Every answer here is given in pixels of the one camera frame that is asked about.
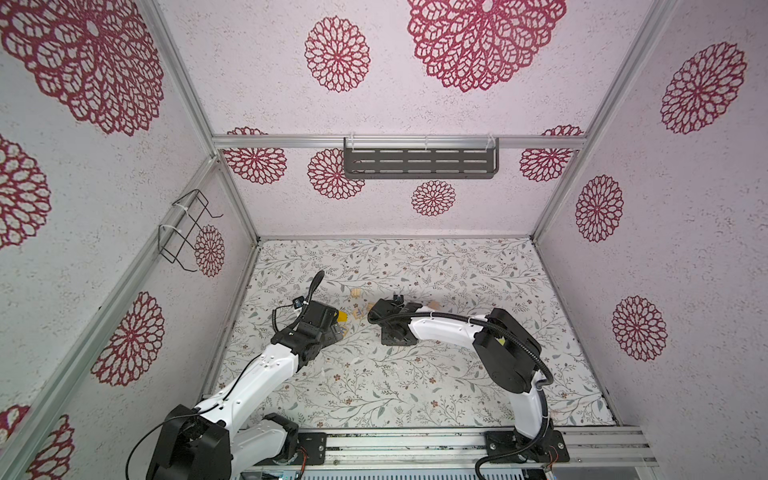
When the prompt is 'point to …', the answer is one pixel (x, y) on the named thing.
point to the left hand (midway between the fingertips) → (321, 337)
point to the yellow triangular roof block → (342, 316)
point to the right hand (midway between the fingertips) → (390, 333)
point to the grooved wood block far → (356, 292)
